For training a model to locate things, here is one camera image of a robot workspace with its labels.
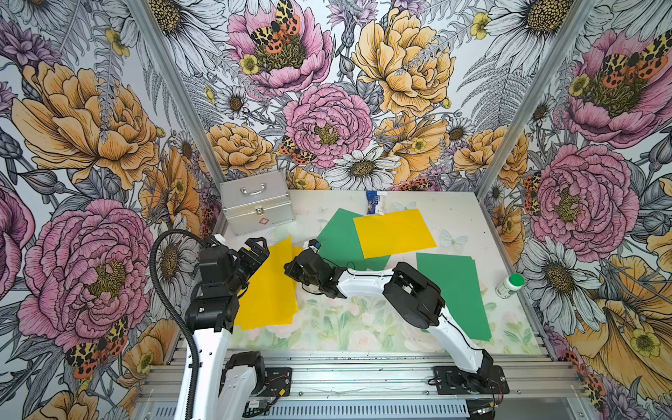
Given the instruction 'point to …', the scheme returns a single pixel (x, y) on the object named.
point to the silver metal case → (257, 202)
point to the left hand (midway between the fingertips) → (261, 257)
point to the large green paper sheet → (458, 280)
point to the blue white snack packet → (373, 199)
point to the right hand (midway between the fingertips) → (283, 270)
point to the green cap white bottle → (510, 285)
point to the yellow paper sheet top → (270, 299)
